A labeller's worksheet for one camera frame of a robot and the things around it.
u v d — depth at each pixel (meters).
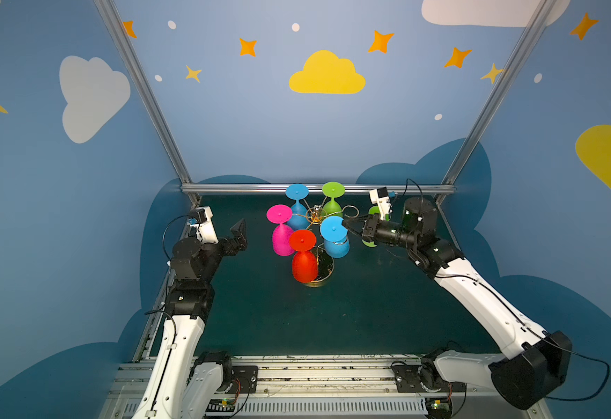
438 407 0.73
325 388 0.73
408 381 0.74
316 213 0.75
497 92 0.86
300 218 0.86
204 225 0.60
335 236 0.69
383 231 0.62
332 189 0.84
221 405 0.73
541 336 0.41
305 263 0.74
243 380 0.74
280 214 0.77
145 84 0.83
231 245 0.63
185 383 0.45
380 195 0.66
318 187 0.76
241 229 0.68
